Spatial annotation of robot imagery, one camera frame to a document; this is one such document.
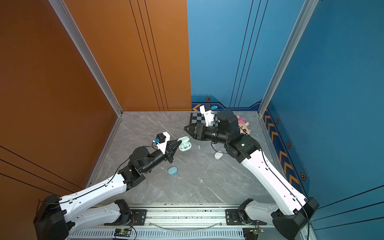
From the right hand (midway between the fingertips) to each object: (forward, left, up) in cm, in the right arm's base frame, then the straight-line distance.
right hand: (185, 129), depth 61 cm
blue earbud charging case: (-2, +10, -35) cm, 37 cm away
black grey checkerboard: (+39, -4, -34) cm, 52 cm away
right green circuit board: (-31, -33, -38) cm, 59 cm away
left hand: (+1, +3, -9) cm, 10 cm away
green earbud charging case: (-1, +1, -10) cm, 10 cm away
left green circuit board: (-31, +32, -40) cm, 60 cm away
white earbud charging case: (+8, -18, -37) cm, 42 cm away
